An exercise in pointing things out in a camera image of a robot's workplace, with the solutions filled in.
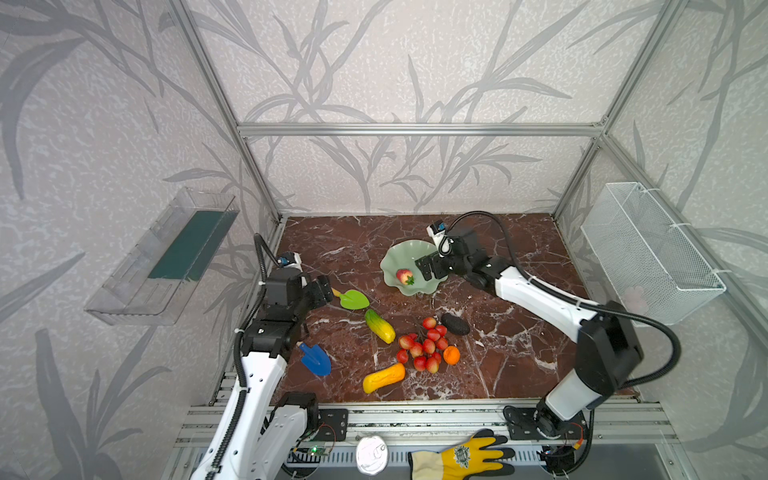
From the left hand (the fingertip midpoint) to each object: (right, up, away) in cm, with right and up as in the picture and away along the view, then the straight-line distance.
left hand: (323, 272), depth 77 cm
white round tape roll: (+14, -39, -11) cm, 43 cm away
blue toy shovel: (-4, -26, +8) cm, 27 cm away
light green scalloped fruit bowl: (+21, +3, +28) cm, 35 cm away
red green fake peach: (+21, -4, +22) cm, 31 cm away
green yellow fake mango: (+14, -18, +10) cm, 25 cm away
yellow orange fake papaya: (+15, -28, +2) cm, 32 cm away
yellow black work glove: (+39, -42, -9) cm, 58 cm away
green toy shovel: (+4, -11, +20) cm, 23 cm away
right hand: (+29, +7, +10) cm, 31 cm away
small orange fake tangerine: (+34, -24, +6) cm, 42 cm away
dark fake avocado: (+36, -17, +11) cm, 41 cm away
